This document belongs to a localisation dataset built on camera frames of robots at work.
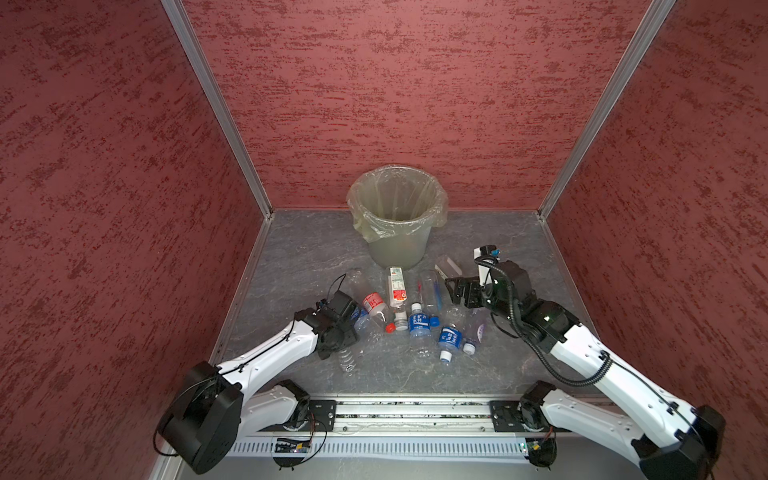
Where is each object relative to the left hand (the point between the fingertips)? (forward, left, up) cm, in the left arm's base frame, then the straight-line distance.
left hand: (345, 347), depth 84 cm
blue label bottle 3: (+1, -30, +4) cm, 30 cm away
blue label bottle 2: (+4, -22, +2) cm, 22 cm away
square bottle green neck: (+27, -32, +1) cm, 42 cm away
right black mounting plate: (-17, -43, -1) cm, 46 cm away
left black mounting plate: (-17, +3, -1) cm, 17 cm away
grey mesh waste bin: (+31, -17, +5) cm, 36 cm away
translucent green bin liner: (+48, -14, +14) cm, 52 cm away
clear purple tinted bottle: (+5, -38, +3) cm, 39 cm away
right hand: (+9, -30, +19) cm, 37 cm away
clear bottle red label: (+12, -8, +4) cm, 15 cm away
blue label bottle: (+7, -6, -2) cm, 9 cm away
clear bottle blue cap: (+18, -26, -1) cm, 32 cm away
